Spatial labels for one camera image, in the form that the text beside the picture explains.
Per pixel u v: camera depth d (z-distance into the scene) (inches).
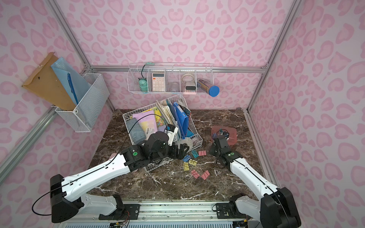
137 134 30.8
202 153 36.6
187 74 37.7
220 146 25.1
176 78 39.9
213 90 32.9
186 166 34.7
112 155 36.4
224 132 30.4
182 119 34.5
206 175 33.2
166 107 31.5
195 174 33.0
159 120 33.9
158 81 37.4
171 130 24.2
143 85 35.9
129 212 28.6
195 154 36.4
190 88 35.5
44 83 26.2
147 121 35.2
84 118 30.1
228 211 28.4
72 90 26.6
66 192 15.5
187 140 36.5
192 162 34.1
